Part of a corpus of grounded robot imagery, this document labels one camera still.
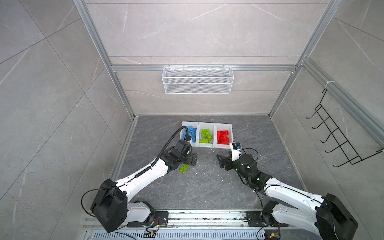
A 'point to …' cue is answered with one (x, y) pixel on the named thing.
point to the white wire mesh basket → (198, 80)
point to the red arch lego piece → (222, 137)
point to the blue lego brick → (192, 132)
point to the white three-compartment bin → (213, 135)
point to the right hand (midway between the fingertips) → (222, 152)
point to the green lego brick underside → (204, 135)
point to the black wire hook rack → (353, 156)
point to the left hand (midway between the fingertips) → (189, 151)
